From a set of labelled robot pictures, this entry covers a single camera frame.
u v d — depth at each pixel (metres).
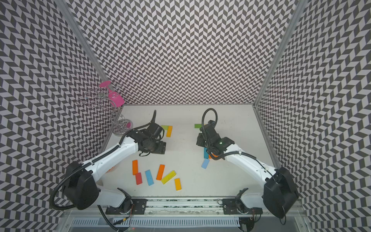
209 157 0.60
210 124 0.73
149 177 0.83
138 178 0.83
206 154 0.92
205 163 0.89
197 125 1.04
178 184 0.81
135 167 0.86
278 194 0.40
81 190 0.41
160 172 0.84
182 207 0.75
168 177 0.82
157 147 0.73
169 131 0.32
